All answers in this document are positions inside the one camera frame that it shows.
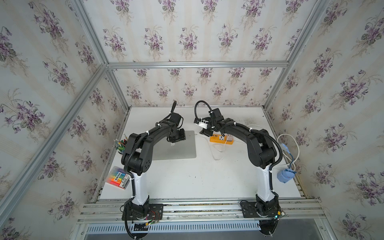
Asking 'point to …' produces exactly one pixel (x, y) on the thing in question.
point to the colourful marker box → (118, 177)
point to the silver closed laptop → (163, 149)
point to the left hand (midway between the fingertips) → (183, 138)
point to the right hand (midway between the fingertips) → (204, 127)
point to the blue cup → (286, 175)
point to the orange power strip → (219, 138)
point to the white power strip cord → (292, 163)
